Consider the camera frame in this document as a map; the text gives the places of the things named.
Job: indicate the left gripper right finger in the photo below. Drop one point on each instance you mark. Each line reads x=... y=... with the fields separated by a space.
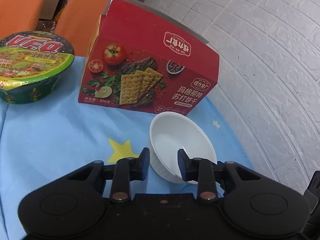
x=201 y=171

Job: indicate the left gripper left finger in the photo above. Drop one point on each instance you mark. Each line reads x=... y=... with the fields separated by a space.
x=126 y=170

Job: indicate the white ceramic bowl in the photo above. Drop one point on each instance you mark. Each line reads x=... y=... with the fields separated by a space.
x=170 y=132

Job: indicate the blue cartoon tablecloth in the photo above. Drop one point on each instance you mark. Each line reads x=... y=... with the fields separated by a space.
x=45 y=140

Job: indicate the red cracker box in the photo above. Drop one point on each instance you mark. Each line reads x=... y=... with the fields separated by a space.
x=139 y=59

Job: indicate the green instant noodle bowl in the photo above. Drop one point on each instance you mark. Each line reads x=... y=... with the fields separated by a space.
x=32 y=63

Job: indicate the orange chair right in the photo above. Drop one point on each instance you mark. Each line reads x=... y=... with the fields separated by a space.
x=81 y=23

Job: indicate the orange chair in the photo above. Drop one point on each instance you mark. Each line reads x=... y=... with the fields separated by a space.
x=81 y=23
x=19 y=15

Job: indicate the orange chair left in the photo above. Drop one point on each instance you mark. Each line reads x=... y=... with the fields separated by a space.
x=19 y=15

